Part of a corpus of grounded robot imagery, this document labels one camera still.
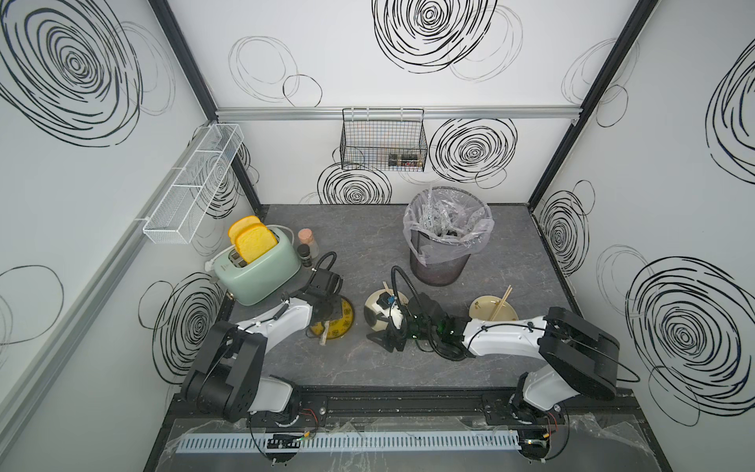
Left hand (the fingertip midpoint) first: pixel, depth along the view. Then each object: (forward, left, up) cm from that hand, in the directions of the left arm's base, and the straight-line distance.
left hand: (331, 308), depth 91 cm
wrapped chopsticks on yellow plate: (-10, +1, +1) cm, 11 cm away
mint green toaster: (+1, +23, +13) cm, 26 cm away
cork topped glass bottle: (+21, +11, +10) cm, 26 cm away
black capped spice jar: (+16, +10, +8) cm, 21 cm away
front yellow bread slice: (+11, +22, +19) cm, 31 cm away
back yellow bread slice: (+15, +27, +22) cm, 37 cm away
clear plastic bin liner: (+23, -36, +16) cm, 45 cm away
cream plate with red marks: (+2, -48, +1) cm, 48 cm away
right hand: (-10, -13, +9) cm, 19 cm away
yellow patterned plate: (-6, -3, 0) cm, 7 cm away
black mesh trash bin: (+9, -34, +8) cm, 36 cm away
